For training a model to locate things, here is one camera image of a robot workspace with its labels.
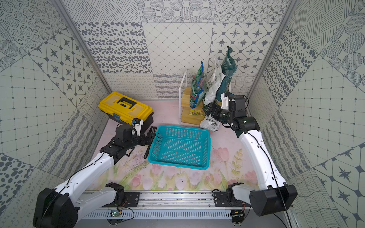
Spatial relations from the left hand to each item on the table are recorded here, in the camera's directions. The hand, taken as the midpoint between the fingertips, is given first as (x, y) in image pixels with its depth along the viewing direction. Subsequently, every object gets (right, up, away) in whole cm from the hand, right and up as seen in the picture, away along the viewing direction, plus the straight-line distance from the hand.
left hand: (147, 131), depth 82 cm
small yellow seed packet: (+29, +11, +22) cm, 38 cm away
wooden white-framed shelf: (+22, +18, +7) cm, 29 cm away
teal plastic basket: (+19, -13, +13) cm, 26 cm away
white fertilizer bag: (+39, +28, 0) cm, 48 cm away
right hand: (+34, +11, -9) cm, 37 cm away
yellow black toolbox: (-18, +13, +10) cm, 24 cm away
